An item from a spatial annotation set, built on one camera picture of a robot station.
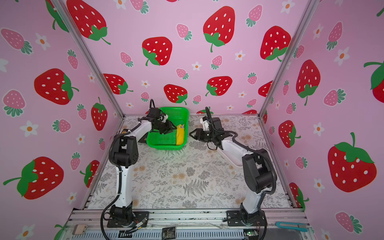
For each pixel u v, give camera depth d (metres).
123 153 0.62
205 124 0.84
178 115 1.11
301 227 0.72
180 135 1.06
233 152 0.60
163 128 0.95
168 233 0.69
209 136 0.78
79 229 0.69
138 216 0.75
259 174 0.48
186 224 0.73
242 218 0.66
